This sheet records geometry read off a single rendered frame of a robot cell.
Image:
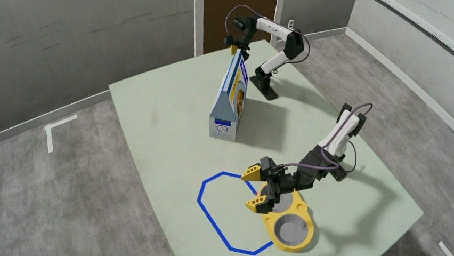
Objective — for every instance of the grey steel bowl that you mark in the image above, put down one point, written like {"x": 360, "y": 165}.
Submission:
{"x": 285, "y": 200}
{"x": 290, "y": 229}

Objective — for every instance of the blue and white gable-top carton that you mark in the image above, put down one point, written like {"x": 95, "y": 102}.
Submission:
{"x": 227, "y": 109}

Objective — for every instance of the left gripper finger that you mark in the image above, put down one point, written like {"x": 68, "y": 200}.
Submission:
{"x": 251, "y": 174}
{"x": 251, "y": 204}

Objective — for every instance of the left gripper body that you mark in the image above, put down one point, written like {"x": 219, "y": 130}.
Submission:
{"x": 286, "y": 186}

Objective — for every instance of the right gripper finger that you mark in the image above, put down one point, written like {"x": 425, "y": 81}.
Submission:
{"x": 233, "y": 49}

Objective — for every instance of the blue tape outline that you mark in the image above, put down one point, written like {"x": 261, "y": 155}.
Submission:
{"x": 214, "y": 224}

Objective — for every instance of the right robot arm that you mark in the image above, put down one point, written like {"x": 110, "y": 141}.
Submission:
{"x": 294, "y": 46}

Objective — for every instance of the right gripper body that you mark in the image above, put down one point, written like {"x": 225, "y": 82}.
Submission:
{"x": 244, "y": 46}

